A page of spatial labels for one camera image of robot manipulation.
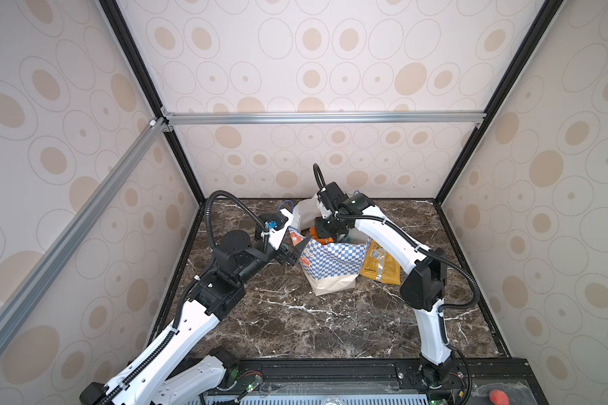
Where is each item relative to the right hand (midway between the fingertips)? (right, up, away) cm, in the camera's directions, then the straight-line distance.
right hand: (328, 229), depth 89 cm
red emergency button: (+44, -45, -21) cm, 66 cm away
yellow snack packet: (+19, -13, +6) cm, 24 cm away
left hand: (-8, +2, -26) cm, 27 cm away
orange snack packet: (-3, -3, -9) cm, 10 cm away
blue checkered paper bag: (-1, -11, -9) cm, 14 cm away
